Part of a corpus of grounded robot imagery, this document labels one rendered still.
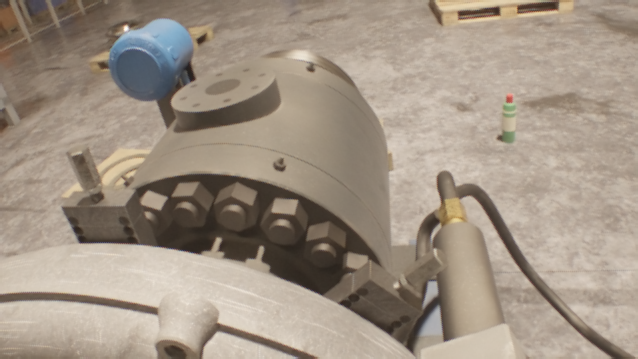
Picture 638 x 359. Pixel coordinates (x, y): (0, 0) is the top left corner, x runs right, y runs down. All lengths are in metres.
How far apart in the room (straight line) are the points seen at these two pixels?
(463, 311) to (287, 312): 0.22
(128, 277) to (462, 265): 0.39
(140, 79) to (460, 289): 0.82
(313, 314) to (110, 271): 0.19
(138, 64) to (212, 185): 0.45
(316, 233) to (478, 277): 0.26
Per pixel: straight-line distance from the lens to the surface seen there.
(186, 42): 1.18
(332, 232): 0.72
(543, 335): 1.55
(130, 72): 1.11
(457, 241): 0.63
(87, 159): 0.47
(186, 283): 0.42
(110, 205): 0.47
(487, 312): 0.55
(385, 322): 0.51
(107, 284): 0.44
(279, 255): 0.78
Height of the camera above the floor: 1.23
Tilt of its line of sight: 33 degrees down
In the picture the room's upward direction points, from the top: 12 degrees counter-clockwise
